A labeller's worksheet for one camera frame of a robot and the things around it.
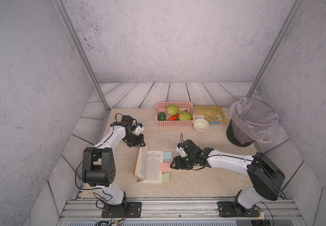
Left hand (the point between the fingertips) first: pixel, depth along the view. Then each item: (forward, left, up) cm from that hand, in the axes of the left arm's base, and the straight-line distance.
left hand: (145, 144), depth 89 cm
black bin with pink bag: (+14, -70, +5) cm, 71 cm away
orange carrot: (+28, -20, -7) cm, 35 cm away
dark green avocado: (+28, -10, -5) cm, 30 cm away
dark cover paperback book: (-12, -1, -8) cm, 15 cm away
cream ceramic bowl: (+20, -39, -7) cm, 45 cm away
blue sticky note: (-3, -13, -9) cm, 16 cm away
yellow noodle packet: (+31, -52, -7) cm, 61 cm away
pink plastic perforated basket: (+39, -10, -5) cm, 40 cm away
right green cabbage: (+25, -27, -2) cm, 37 cm away
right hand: (-14, -17, -3) cm, 22 cm away
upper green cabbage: (+31, -18, -2) cm, 36 cm away
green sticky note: (-18, -12, -8) cm, 23 cm away
